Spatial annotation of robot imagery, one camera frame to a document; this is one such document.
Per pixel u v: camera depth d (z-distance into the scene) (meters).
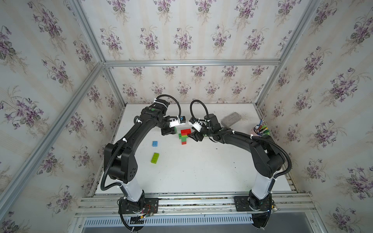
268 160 0.48
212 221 0.76
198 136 0.80
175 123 0.75
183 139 0.93
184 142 0.95
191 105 0.72
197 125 0.80
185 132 0.88
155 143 0.95
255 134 0.90
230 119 1.08
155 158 0.89
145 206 0.72
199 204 0.75
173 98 0.73
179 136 0.89
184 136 0.88
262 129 0.93
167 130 0.75
